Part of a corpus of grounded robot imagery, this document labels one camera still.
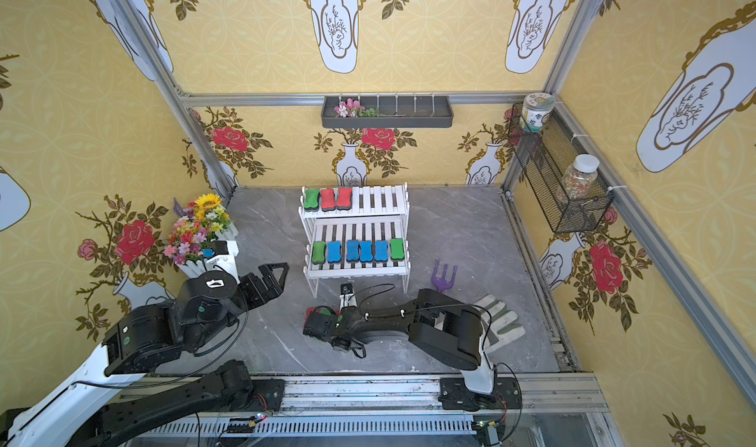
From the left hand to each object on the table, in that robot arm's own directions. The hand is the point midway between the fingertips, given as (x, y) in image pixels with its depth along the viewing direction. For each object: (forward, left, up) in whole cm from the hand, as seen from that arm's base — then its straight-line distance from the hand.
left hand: (267, 270), depth 64 cm
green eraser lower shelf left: (+14, -7, -16) cm, 22 cm away
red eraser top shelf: (+20, -11, -1) cm, 23 cm away
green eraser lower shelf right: (+14, -30, -16) cm, 37 cm away
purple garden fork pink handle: (+10, -45, -30) cm, 55 cm away
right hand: (+1, -16, -31) cm, 35 cm away
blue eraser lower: (+16, -11, -18) cm, 26 cm away
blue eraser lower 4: (+14, -25, -15) cm, 33 cm away
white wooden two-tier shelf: (+23, -18, -17) cm, 34 cm away
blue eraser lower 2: (+14, -17, -16) cm, 27 cm away
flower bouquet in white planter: (+25, +30, -15) cm, 41 cm away
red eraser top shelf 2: (+22, -16, -1) cm, 27 cm away
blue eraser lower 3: (+15, -21, -15) cm, 30 cm away
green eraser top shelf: (+20, -7, -1) cm, 21 cm away
